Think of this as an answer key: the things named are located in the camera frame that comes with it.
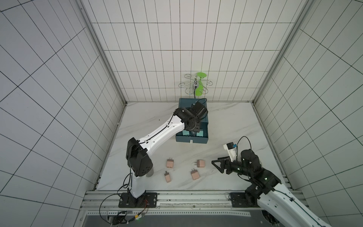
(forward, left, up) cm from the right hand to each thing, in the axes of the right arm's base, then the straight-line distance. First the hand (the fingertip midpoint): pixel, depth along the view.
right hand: (211, 162), depth 74 cm
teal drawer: (+13, +6, +4) cm, 15 cm away
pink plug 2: (+3, +5, -10) cm, 11 cm away
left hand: (+16, +12, +7) cm, 22 cm away
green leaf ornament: (+49, +7, +10) cm, 51 cm away
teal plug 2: (+15, +15, +4) cm, 22 cm away
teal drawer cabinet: (+34, +16, +11) cm, 39 cm away
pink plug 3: (-6, +24, -9) cm, 26 cm away
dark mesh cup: (-6, +34, -6) cm, 35 cm away
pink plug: (+2, +24, -11) cm, 26 cm away
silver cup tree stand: (+45, +13, +16) cm, 50 cm away
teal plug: (+15, +6, +5) cm, 17 cm away
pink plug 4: (-3, +8, -11) cm, 14 cm away
